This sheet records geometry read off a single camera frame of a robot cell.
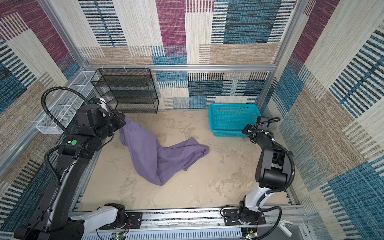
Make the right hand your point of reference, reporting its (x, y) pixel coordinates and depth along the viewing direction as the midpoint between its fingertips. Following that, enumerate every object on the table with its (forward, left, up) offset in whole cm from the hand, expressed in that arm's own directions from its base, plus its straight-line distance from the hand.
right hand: (249, 133), depth 96 cm
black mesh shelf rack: (+32, +82, +11) cm, 89 cm away
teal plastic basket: (+18, +9, -8) cm, 22 cm away
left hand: (-10, +65, +30) cm, 72 cm away
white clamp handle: (-48, -5, -6) cm, 49 cm away
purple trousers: (-16, +55, -6) cm, 58 cm away
